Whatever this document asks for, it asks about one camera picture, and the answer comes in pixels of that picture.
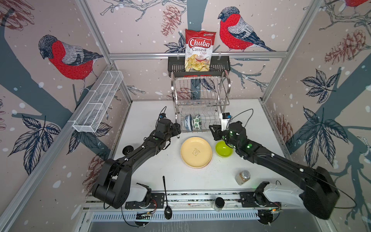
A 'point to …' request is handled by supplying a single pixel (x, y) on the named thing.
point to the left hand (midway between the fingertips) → (176, 126)
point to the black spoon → (168, 211)
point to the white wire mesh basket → (90, 120)
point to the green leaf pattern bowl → (197, 122)
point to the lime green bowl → (222, 150)
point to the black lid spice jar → (127, 150)
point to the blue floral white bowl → (188, 123)
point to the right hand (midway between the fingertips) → (208, 128)
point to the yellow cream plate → (196, 152)
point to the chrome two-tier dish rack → (206, 96)
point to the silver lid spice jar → (242, 177)
